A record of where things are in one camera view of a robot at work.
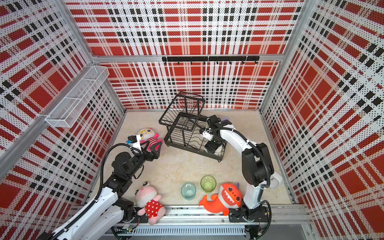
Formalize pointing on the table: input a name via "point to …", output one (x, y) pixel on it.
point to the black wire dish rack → (184, 122)
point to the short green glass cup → (208, 183)
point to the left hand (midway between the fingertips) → (158, 142)
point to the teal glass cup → (188, 191)
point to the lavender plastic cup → (224, 118)
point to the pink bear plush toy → (147, 197)
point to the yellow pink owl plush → (149, 135)
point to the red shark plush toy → (230, 196)
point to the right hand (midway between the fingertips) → (217, 144)
